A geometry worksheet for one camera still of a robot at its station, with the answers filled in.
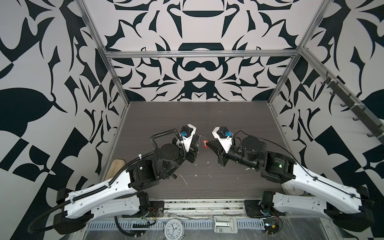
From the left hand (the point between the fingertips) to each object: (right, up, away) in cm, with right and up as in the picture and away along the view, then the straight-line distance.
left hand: (196, 132), depth 59 cm
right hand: (+4, -4, 0) cm, 6 cm away
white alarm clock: (-10, -43, +7) cm, 45 cm away
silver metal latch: (+13, -43, +10) cm, 46 cm away
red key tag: (+3, -4, +1) cm, 5 cm away
